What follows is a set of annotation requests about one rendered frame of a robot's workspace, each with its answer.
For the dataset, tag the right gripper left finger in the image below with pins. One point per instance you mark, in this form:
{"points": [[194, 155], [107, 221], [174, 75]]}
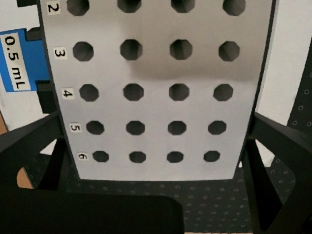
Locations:
{"points": [[19, 146]]}

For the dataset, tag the black perforated breadboard plate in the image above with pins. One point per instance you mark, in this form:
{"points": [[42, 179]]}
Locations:
{"points": [[211, 207]]}

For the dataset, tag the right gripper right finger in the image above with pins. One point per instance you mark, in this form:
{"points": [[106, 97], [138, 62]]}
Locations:
{"points": [[294, 149]]}

